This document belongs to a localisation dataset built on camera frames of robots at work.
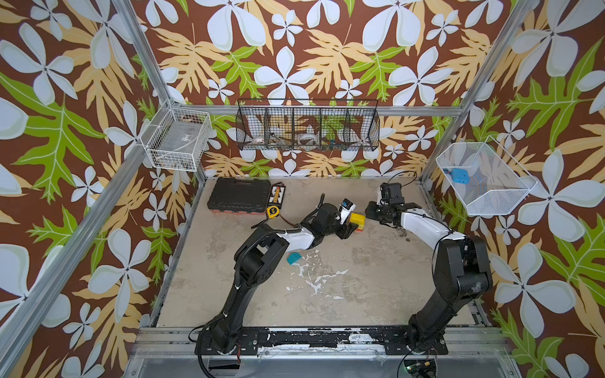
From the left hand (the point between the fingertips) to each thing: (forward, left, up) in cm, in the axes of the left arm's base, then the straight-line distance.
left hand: (352, 217), depth 94 cm
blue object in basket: (+8, -38, +17) cm, 42 cm away
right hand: (+4, -6, +1) cm, 7 cm away
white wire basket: (+19, +68, +24) cm, 75 cm away
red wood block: (-3, -3, -4) cm, 6 cm away
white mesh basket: (+3, -45, +19) cm, 49 cm away
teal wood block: (-14, +24, -8) cm, 29 cm away
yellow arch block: (-1, -2, +1) cm, 2 cm away
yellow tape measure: (+8, +34, -7) cm, 35 cm away
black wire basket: (+33, +19, +21) cm, 43 cm away
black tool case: (+18, +50, -8) cm, 54 cm away
